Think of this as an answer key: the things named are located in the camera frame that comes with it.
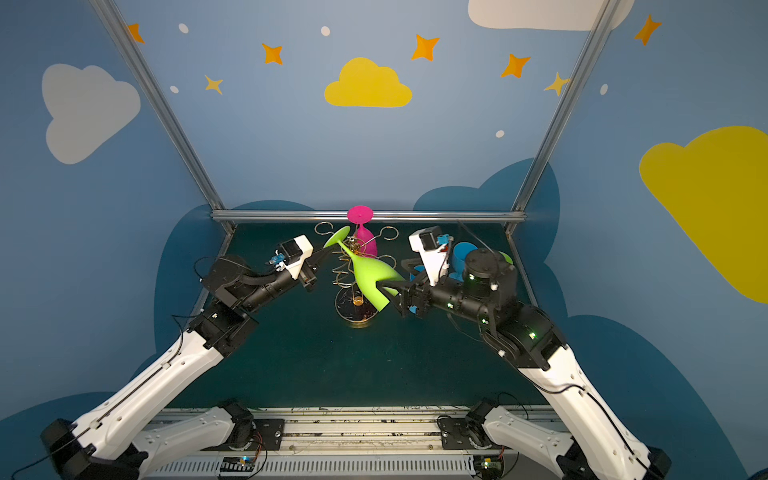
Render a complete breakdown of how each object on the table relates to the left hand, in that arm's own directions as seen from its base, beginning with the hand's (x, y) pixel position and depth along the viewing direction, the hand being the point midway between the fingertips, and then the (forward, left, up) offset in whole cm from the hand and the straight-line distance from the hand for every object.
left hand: (329, 236), depth 59 cm
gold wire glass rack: (+9, 0, -43) cm, 44 cm away
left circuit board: (-35, +25, -47) cm, 64 cm away
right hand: (-7, -14, -1) cm, 15 cm away
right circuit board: (-34, -38, -47) cm, 69 cm away
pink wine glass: (+21, -5, -14) cm, 26 cm away
